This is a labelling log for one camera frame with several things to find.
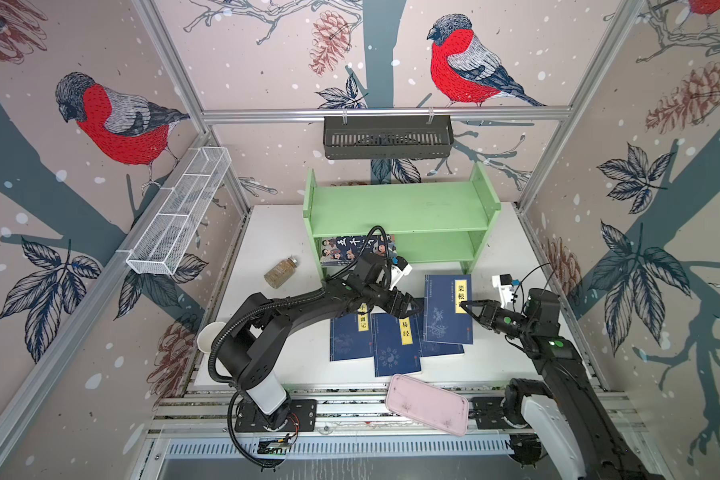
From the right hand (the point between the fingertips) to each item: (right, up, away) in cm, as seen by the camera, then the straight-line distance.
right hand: (462, 308), depth 77 cm
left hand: (-12, 0, +3) cm, 13 cm away
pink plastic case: (-10, -23, -4) cm, 25 cm away
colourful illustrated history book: (-33, +15, +13) cm, 39 cm away
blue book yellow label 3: (-5, -3, 0) cm, 6 cm away
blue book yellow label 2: (-17, -12, +6) cm, 22 cm away
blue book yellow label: (-30, -11, +9) cm, 33 cm away
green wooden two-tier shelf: (-8, +23, +3) cm, 25 cm away
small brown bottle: (-54, +7, +20) cm, 58 cm away
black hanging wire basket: (-18, +55, +29) cm, 64 cm away
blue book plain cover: (-8, -13, +7) cm, 17 cm away
